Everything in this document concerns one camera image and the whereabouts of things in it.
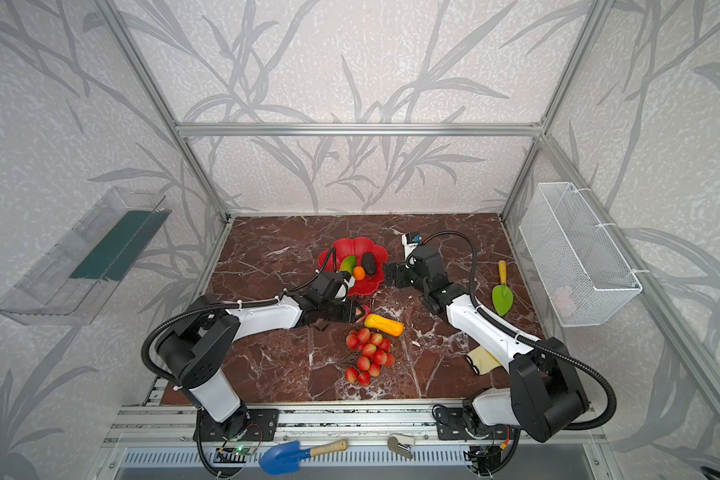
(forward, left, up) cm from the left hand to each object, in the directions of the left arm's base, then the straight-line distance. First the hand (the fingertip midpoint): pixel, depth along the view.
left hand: (365, 305), depth 90 cm
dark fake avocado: (+18, -1, -4) cm, 18 cm away
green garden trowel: (+5, -44, -3) cm, 45 cm away
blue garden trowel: (-38, +18, -4) cm, 42 cm away
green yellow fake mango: (+16, +6, -2) cm, 17 cm away
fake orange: (+12, +3, -2) cm, 13 cm away
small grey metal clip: (-35, -10, -1) cm, 36 cm away
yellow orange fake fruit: (-5, -6, -2) cm, 8 cm away
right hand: (+10, -10, +13) cm, 19 cm away
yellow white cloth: (-15, -34, -4) cm, 38 cm away
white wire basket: (-8, -47, +31) cm, 57 cm away
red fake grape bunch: (-15, -2, +1) cm, 15 cm away
